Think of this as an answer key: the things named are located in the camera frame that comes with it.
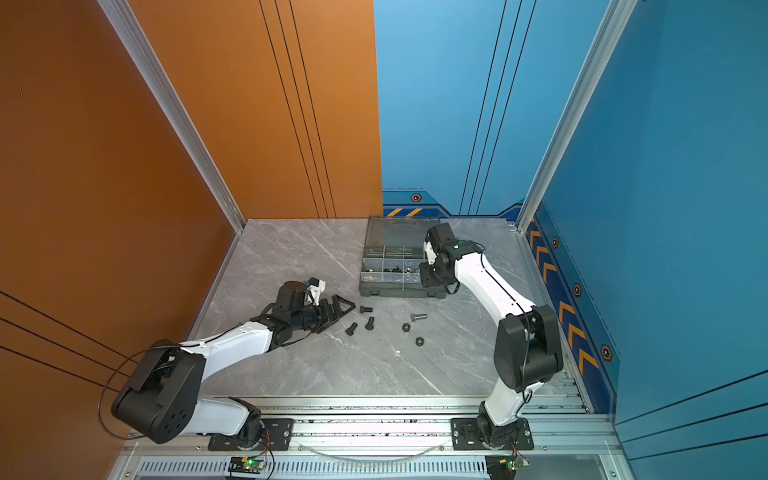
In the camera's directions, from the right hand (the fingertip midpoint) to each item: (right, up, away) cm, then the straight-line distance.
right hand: (427, 278), depth 89 cm
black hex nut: (-6, -15, +2) cm, 17 cm away
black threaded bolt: (-23, -16, +2) cm, 28 cm away
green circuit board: (-46, -43, -18) cm, 65 cm away
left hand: (-23, -9, -2) cm, 25 cm away
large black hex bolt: (-19, -10, +6) cm, 22 cm away
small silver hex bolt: (-3, -13, +5) cm, 14 cm away
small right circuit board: (+19, -41, -20) cm, 49 cm away
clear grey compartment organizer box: (-10, +8, +22) cm, 26 cm away
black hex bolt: (-17, -14, +2) cm, 23 cm away
